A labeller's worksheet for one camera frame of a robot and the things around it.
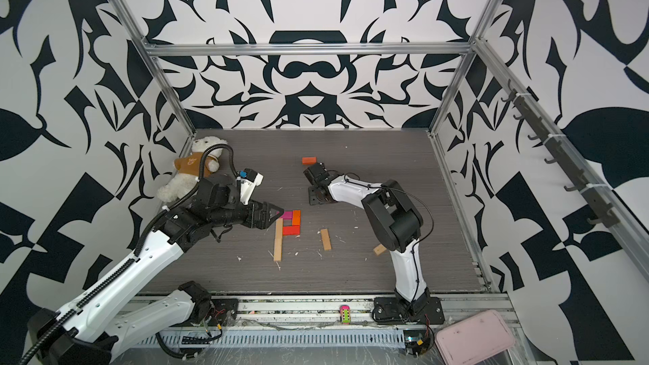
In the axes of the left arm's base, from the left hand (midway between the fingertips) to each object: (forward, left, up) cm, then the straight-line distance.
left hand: (270, 203), depth 74 cm
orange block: (+30, -10, -19) cm, 37 cm away
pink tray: (-33, -57, -21) cm, 69 cm away
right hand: (+15, -14, -20) cm, 28 cm away
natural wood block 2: (-3, -16, -21) cm, 27 cm away
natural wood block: (-5, 0, -20) cm, 21 cm away
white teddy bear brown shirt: (+25, +36, -14) cm, 46 cm away
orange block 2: (+5, -6, -20) cm, 22 cm away
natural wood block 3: (-8, -34, -19) cm, 40 cm away
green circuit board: (-32, -40, -22) cm, 56 cm away
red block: (0, -4, -20) cm, 20 cm away
